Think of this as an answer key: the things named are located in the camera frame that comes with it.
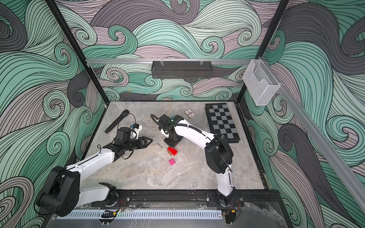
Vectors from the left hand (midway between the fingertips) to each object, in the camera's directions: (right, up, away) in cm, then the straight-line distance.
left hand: (149, 139), depth 85 cm
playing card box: (+26, +15, +24) cm, 39 cm away
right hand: (+16, -2, 0) cm, 16 cm away
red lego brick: (+14, -7, 0) cm, 16 cm away
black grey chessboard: (+50, +10, +18) cm, 54 cm away
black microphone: (-24, +16, +22) cm, 37 cm away
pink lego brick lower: (+14, -14, 0) cm, 20 cm away
